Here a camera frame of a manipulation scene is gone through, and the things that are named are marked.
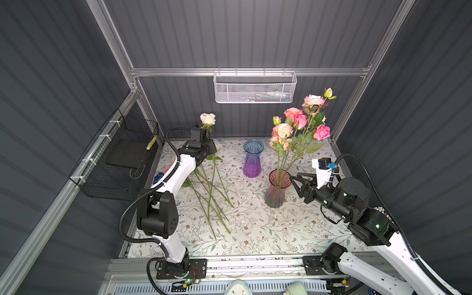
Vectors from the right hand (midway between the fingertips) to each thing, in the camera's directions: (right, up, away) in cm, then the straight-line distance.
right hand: (296, 178), depth 62 cm
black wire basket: (-70, +3, +10) cm, 70 cm away
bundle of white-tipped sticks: (+36, -14, +8) cm, 40 cm away
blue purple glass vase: (-13, +2, +42) cm, 44 cm away
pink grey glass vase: (-3, -11, +24) cm, 26 cm away
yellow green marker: (-59, +14, +19) cm, 63 cm away
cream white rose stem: (-36, +25, +29) cm, 52 cm away
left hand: (-34, +13, +27) cm, 45 cm away
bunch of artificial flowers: (-37, -7, +34) cm, 51 cm away
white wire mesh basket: (-12, +54, +61) cm, 83 cm away
